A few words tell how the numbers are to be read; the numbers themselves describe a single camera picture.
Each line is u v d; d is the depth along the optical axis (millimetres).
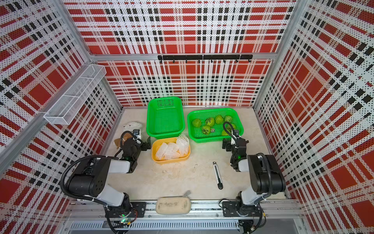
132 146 744
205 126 1035
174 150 894
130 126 982
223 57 884
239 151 731
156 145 934
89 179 454
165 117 1126
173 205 718
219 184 819
